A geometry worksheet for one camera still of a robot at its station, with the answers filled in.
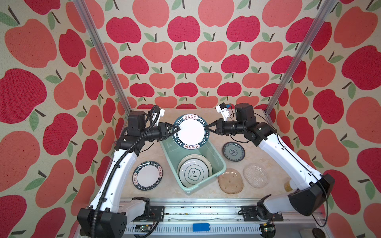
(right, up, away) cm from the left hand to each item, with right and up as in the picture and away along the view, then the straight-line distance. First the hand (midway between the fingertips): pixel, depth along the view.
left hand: (180, 133), depth 65 cm
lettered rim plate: (-21, -27, +21) cm, 40 cm away
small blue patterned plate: (+34, -15, +33) cm, 49 cm away
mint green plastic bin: (-6, -15, +31) cm, 35 cm away
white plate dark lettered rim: (+6, -1, +3) cm, 6 cm away
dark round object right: (+59, -42, -4) cm, 72 cm away
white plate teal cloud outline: (+6, -24, +21) cm, 33 cm away
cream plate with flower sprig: (+9, -17, +27) cm, 33 cm away
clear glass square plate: (+44, -27, +22) cm, 57 cm away
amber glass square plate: (+28, -30, +20) cm, 46 cm away
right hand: (+12, +1, +3) cm, 13 cm away
